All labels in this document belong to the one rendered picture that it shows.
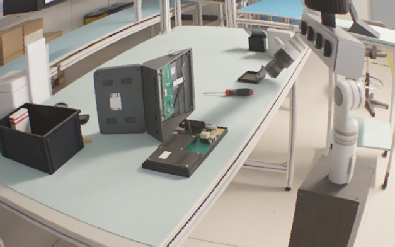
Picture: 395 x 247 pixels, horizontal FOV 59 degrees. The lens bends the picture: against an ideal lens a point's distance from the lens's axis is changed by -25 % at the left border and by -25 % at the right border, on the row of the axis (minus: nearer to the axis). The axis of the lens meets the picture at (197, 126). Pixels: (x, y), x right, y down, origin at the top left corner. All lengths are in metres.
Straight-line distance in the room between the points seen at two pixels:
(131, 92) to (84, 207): 0.43
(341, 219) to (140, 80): 0.75
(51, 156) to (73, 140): 0.12
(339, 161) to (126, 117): 0.65
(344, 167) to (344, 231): 0.22
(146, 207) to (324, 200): 0.56
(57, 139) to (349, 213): 0.90
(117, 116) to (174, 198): 0.40
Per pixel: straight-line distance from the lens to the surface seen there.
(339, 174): 1.31
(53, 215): 1.00
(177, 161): 1.10
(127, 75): 1.26
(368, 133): 3.00
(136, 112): 1.29
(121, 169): 1.14
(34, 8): 1.29
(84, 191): 1.07
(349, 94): 1.19
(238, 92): 1.54
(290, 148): 2.70
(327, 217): 1.32
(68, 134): 1.21
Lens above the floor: 1.55
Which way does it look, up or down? 24 degrees down
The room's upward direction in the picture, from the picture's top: 3 degrees counter-clockwise
